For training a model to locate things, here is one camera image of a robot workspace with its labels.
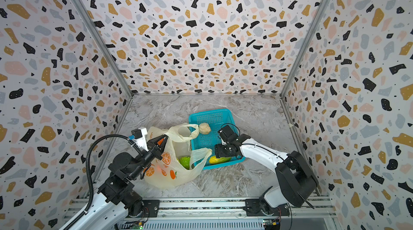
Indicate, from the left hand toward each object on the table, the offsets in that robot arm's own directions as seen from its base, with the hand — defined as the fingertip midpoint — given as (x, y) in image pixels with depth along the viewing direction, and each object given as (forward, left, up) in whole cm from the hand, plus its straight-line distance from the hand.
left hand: (167, 133), depth 67 cm
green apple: (-3, -5, -22) cm, 23 cm away
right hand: (+3, -21, -22) cm, 31 cm away
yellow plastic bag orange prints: (-10, +3, -20) cm, 23 cm away
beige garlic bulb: (+18, -14, -24) cm, 33 cm away
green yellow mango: (-2, -19, -25) cm, 31 cm away
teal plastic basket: (+26, -21, -25) cm, 42 cm away
